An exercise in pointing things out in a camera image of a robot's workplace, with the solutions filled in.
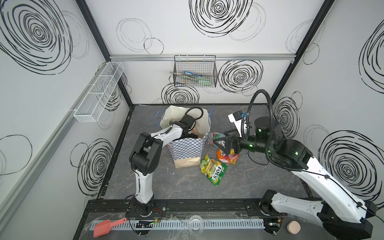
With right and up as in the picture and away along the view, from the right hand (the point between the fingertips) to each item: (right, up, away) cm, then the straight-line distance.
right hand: (217, 137), depth 58 cm
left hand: (-12, -7, +38) cm, 41 cm away
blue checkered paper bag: (-15, -10, +19) cm, 26 cm away
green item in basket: (-3, +30, +28) cm, 41 cm away
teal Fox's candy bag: (0, -1, +14) cm, 14 cm away
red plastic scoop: (-51, -43, +10) cm, 68 cm away
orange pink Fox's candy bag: (+11, -16, +28) cm, 35 cm away
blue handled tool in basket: (-10, +34, +31) cm, 48 cm away
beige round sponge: (+37, -43, +10) cm, 57 cm away
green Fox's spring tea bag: (+2, -22, +26) cm, 34 cm away
